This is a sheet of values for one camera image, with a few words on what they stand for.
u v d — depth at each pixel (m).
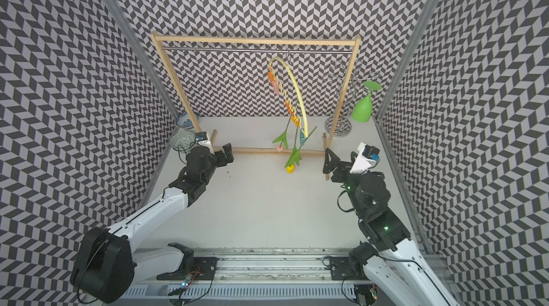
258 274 0.72
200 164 0.63
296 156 0.79
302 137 0.70
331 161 0.59
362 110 0.88
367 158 0.56
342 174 0.57
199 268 0.72
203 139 0.71
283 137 0.91
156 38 0.61
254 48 0.65
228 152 0.76
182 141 1.05
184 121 1.16
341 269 0.74
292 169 0.85
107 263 0.40
